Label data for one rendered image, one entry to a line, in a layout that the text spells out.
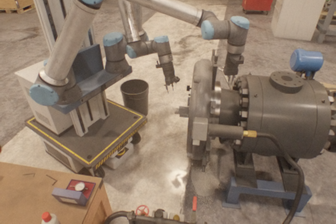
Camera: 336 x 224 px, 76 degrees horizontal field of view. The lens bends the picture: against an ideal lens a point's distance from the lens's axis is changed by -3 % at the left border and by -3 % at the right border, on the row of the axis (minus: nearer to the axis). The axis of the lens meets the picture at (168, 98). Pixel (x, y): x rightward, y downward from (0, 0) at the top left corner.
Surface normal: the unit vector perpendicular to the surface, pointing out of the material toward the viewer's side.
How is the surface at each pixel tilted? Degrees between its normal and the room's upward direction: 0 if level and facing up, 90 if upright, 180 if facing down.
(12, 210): 0
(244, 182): 0
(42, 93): 94
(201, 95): 39
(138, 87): 87
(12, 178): 0
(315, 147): 89
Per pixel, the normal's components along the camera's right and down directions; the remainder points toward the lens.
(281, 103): -0.09, -0.34
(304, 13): -0.26, 0.56
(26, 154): 0.00, -0.81
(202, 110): -0.14, -0.03
